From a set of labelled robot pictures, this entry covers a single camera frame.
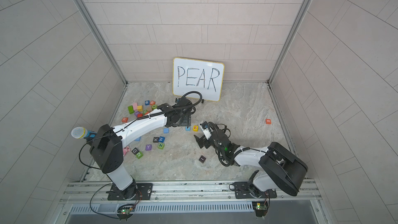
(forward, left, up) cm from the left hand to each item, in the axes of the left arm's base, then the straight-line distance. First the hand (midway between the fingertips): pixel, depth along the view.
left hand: (186, 120), depth 87 cm
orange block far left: (+4, +39, -7) cm, 39 cm away
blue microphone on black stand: (-16, +42, +16) cm, 48 cm away
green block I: (+14, +23, -6) cm, 27 cm away
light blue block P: (-2, -1, -7) cm, 7 cm away
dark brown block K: (-9, +17, -7) cm, 20 cm away
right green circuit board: (-40, -36, -8) cm, 54 cm away
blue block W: (-8, +14, -7) cm, 17 cm away
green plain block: (+12, +38, -7) cm, 40 cm away
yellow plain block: (+12, +31, -6) cm, 34 cm away
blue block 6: (+17, +28, -6) cm, 34 cm away
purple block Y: (-13, +20, -7) cm, 25 cm away
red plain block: (+7, +30, -6) cm, 31 cm away
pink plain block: (+14, +36, -6) cm, 39 cm away
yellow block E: (-1, -5, -6) cm, 8 cm away
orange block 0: (+17, +25, -7) cm, 31 cm away
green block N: (-12, +13, -6) cm, 19 cm away
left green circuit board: (-41, +22, -5) cm, 47 cm away
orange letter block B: (+3, -50, -5) cm, 50 cm away
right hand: (-6, -9, -1) cm, 11 cm away
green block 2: (-18, +23, -5) cm, 30 cm away
